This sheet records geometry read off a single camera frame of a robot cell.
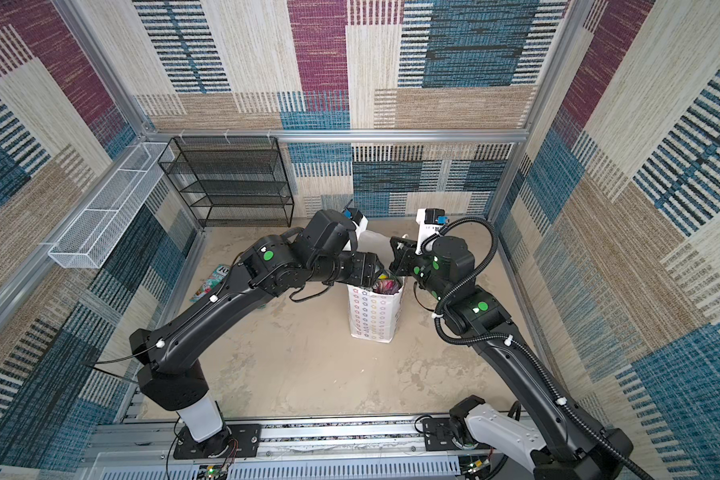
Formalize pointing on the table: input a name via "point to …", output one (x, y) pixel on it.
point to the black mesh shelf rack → (232, 181)
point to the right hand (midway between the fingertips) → (390, 245)
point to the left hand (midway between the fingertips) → (377, 264)
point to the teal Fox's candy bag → (217, 276)
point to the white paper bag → (373, 315)
